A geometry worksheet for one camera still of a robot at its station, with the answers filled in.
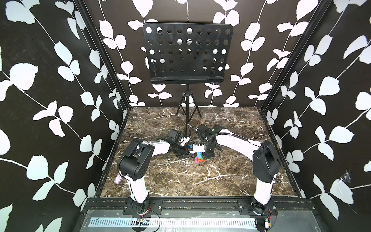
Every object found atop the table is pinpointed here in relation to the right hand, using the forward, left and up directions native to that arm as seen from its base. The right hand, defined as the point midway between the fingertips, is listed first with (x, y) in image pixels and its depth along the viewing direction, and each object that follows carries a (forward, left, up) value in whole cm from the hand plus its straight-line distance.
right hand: (204, 151), depth 87 cm
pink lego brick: (-4, +4, -3) cm, 7 cm away
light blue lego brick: (-4, +3, +3) cm, 6 cm away
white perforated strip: (-35, +17, -7) cm, 40 cm away
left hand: (+1, +6, -3) cm, 7 cm away
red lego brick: (-4, +2, -3) cm, 6 cm away
